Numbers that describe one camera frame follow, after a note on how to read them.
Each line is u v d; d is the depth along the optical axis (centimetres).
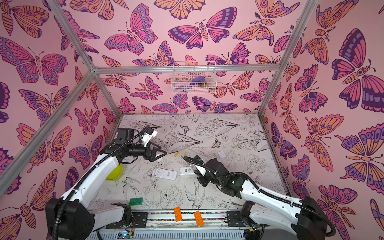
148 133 68
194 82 93
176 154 97
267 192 48
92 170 48
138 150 66
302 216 41
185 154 97
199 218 73
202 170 67
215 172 55
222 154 97
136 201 80
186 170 89
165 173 88
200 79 95
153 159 67
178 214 75
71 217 38
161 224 73
